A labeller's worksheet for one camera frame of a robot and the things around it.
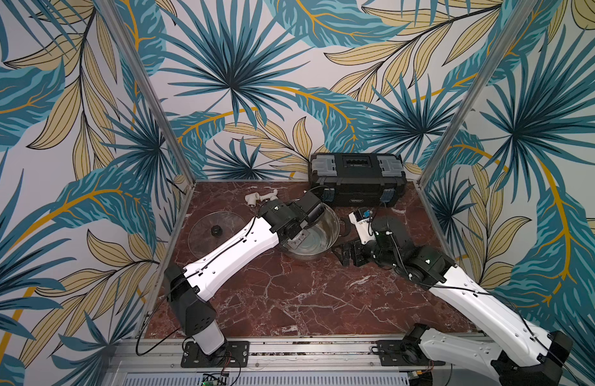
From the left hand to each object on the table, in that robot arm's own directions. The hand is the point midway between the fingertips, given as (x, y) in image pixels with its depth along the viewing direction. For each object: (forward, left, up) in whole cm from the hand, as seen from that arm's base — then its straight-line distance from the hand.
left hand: (285, 232), depth 74 cm
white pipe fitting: (+31, +17, -21) cm, 41 cm away
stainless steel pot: (+13, -14, -23) cm, 30 cm away
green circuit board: (-37, +22, -25) cm, 49 cm away
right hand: (-4, -18, +1) cm, 18 cm away
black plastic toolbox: (+30, -28, -7) cm, 42 cm away
